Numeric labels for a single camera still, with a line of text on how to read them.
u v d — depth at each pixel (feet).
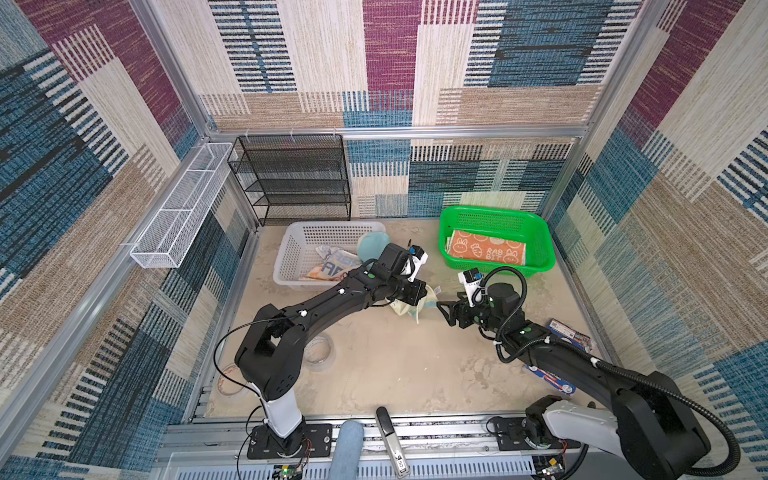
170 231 2.39
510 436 2.39
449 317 2.54
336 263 3.28
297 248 3.54
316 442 2.41
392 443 2.29
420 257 2.55
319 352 2.88
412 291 2.47
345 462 2.24
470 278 2.43
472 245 3.55
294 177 3.56
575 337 2.86
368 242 3.40
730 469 1.26
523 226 3.68
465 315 2.44
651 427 1.33
